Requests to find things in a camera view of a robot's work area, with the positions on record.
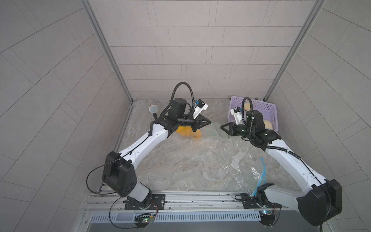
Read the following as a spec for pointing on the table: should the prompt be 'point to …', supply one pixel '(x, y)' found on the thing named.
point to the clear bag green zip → (216, 129)
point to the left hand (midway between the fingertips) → (211, 122)
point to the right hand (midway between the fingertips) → (220, 127)
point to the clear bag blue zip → (249, 172)
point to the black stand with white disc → (153, 108)
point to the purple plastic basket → (268, 110)
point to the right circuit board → (267, 217)
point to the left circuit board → (143, 220)
